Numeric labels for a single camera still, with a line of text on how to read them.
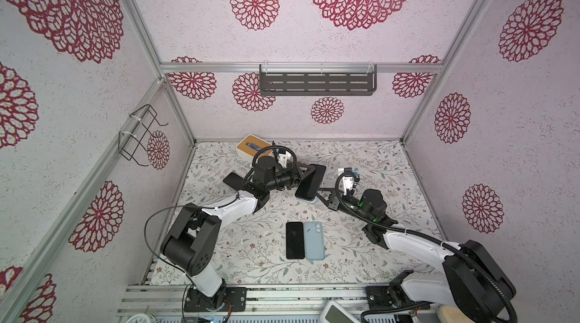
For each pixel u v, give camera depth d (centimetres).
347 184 71
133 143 75
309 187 78
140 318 68
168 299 75
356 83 96
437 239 49
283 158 78
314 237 88
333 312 68
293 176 73
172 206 100
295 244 86
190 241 45
